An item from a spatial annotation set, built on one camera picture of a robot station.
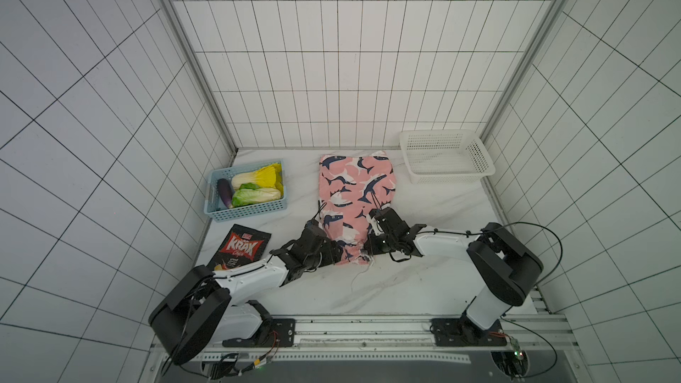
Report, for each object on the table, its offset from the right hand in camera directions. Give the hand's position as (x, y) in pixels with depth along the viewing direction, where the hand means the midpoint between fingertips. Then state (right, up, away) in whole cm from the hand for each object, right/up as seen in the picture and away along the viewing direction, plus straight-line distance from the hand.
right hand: (357, 248), depth 90 cm
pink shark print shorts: (-2, +20, +17) cm, 26 cm away
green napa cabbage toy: (-40, +19, +5) cm, 44 cm away
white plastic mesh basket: (+42, +33, +27) cm, 60 cm away
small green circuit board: (+41, -20, -21) cm, 51 cm away
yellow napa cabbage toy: (-34, +25, +8) cm, 43 cm away
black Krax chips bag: (-42, +1, 0) cm, 42 cm away
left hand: (-9, -2, -3) cm, 10 cm away
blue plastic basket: (-53, +13, +7) cm, 55 cm away
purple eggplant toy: (-50, +19, +10) cm, 55 cm away
